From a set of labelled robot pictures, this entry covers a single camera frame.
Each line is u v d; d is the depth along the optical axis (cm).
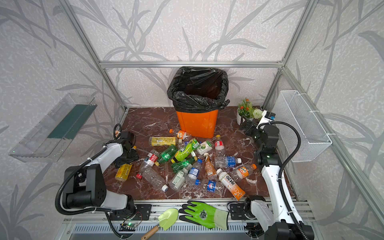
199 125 102
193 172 82
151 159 86
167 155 89
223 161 89
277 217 40
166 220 72
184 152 88
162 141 94
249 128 66
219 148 96
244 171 82
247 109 99
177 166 84
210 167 84
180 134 99
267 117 62
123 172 82
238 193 75
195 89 100
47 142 64
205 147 94
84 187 43
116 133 82
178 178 79
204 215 72
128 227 72
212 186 77
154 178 82
